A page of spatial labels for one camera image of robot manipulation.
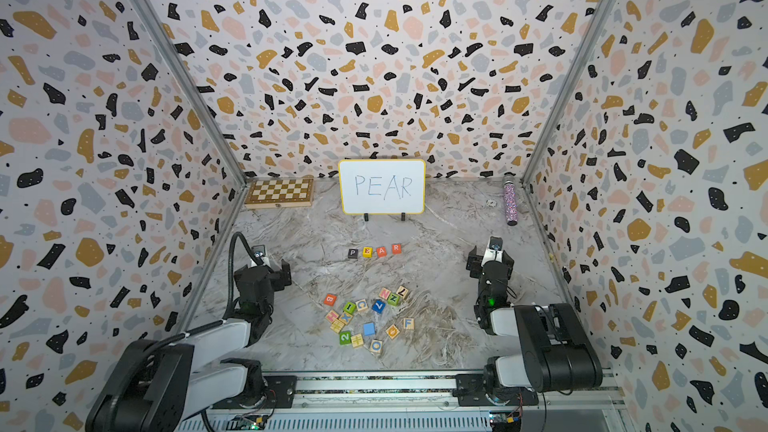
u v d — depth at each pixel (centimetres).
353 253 100
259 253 76
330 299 89
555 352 44
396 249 100
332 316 85
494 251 77
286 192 113
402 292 90
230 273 63
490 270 78
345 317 85
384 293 90
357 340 81
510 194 114
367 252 98
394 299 88
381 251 100
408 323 84
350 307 87
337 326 84
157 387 42
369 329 84
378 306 88
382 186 103
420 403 73
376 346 80
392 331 83
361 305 88
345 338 81
